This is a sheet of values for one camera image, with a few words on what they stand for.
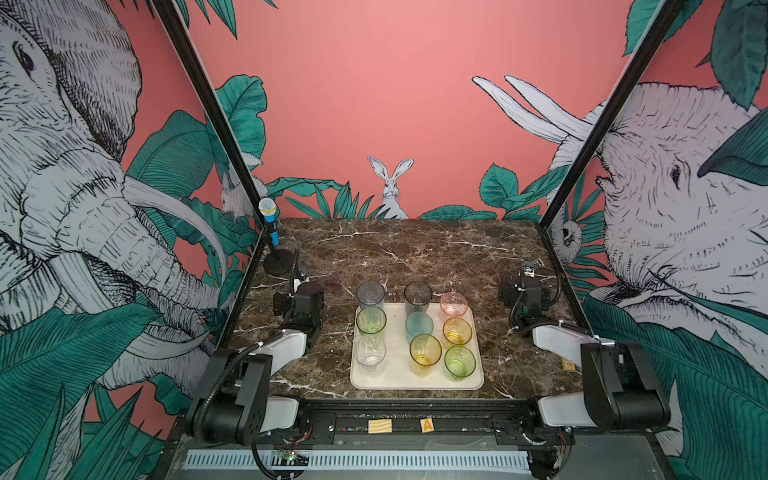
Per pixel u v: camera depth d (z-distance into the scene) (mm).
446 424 751
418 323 879
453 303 941
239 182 1065
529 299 703
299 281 763
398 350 887
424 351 737
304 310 696
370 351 812
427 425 745
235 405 423
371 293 840
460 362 837
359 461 701
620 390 440
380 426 741
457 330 927
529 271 800
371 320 884
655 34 718
